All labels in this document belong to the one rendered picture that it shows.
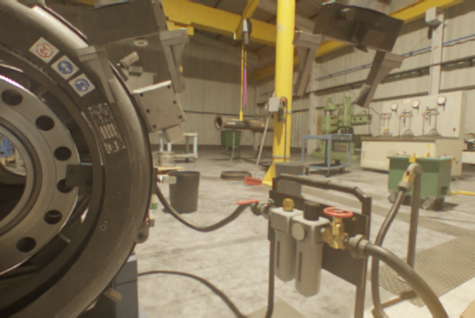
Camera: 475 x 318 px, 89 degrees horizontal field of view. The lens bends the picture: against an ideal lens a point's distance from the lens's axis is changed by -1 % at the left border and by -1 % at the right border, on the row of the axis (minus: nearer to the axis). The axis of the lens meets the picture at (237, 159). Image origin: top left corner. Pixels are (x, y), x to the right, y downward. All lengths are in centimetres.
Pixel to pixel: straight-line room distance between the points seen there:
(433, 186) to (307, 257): 257
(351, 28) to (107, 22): 39
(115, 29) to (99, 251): 43
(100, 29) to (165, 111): 23
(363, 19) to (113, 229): 62
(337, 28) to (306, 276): 64
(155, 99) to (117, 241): 33
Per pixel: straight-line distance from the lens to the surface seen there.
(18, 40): 61
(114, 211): 60
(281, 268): 88
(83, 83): 58
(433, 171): 323
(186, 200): 235
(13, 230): 74
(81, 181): 70
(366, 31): 45
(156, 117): 63
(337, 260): 82
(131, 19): 48
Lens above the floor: 69
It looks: 4 degrees down
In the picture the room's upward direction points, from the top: 1 degrees clockwise
